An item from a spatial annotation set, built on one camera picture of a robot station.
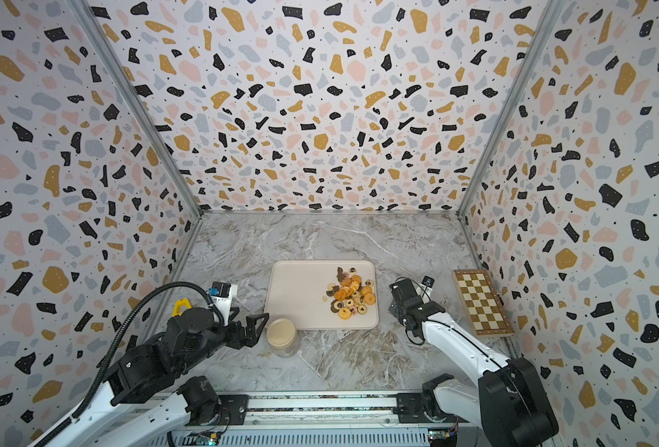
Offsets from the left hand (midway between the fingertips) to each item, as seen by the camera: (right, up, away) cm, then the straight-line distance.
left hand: (259, 313), depth 69 cm
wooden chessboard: (+67, -3, +23) cm, 71 cm away
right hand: (+42, -4, +19) cm, 47 cm away
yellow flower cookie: (+21, -6, +21) cm, 30 cm away
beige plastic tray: (+3, 0, +29) cm, 29 cm away
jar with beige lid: (+4, -9, +8) cm, 12 cm away
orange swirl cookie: (+19, -1, +26) cm, 32 cm away
